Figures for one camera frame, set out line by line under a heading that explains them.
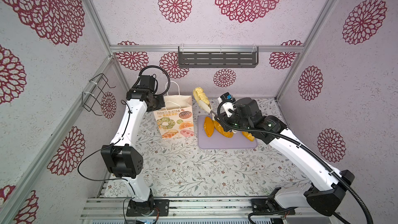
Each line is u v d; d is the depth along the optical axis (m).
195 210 0.73
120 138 0.46
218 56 0.95
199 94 0.75
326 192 0.40
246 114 0.51
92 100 0.76
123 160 0.46
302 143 0.43
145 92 0.57
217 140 0.97
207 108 0.72
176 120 0.87
